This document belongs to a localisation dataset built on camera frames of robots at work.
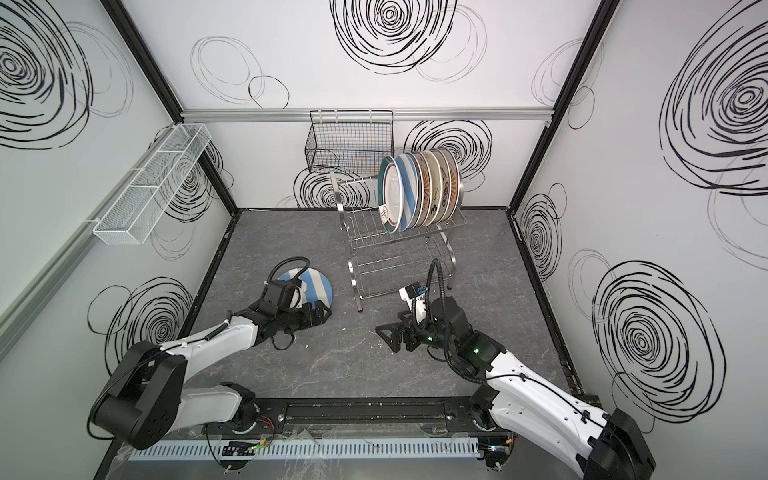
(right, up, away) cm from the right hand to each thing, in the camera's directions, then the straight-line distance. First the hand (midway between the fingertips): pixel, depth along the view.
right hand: (385, 327), depth 73 cm
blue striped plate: (-23, +6, +23) cm, 33 cm away
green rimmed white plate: (+1, +34, +5) cm, 34 cm away
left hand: (-19, -1, +16) cm, 25 cm away
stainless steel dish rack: (-1, +14, +27) cm, 30 cm away
